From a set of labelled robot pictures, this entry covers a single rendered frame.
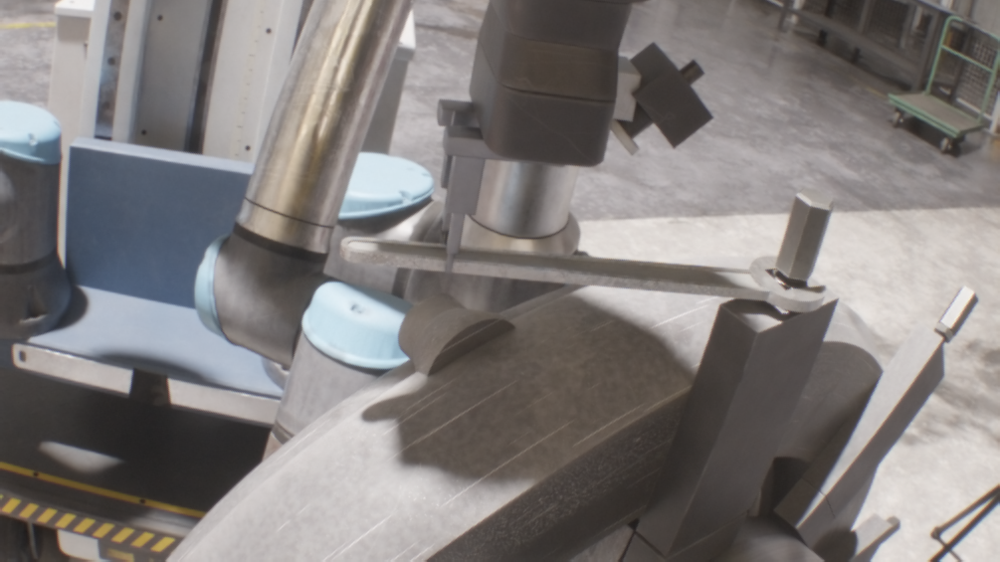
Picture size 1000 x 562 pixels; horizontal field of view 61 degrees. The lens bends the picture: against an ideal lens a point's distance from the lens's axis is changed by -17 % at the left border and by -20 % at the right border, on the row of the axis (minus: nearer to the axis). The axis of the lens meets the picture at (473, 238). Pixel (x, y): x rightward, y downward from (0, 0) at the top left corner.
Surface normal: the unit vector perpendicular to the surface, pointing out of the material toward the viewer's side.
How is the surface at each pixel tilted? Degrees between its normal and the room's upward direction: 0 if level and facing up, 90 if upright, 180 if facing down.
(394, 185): 5
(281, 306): 51
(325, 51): 69
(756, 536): 15
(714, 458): 90
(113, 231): 90
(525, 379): 21
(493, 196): 99
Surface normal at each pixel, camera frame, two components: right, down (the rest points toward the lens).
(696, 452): -0.80, 0.16
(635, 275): 0.15, -0.87
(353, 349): -0.04, -0.05
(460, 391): -0.15, -0.76
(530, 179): 0.00, 0.57
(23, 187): 0.69, 0.39
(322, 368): -0.41, -0.14
